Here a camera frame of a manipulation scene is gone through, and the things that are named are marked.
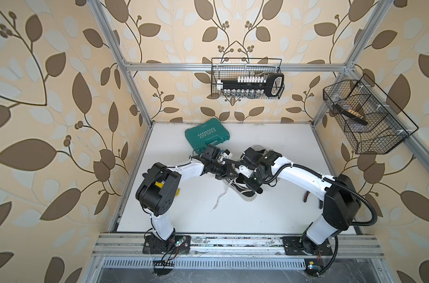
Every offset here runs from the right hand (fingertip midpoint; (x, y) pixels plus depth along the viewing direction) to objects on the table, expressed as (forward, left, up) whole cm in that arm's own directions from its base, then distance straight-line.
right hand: (250, 185), depth 83 cm
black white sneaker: (+25, -11, -5) cm, 28 cm away
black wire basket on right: (+14, -50, +26) cm, 58 cm away
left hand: (+5, +6, +2) cm, 9 cm away
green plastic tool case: (+37, +19, -2) cm, 42 cm away
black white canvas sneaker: (0, +5, -1) cm, 5 cm away
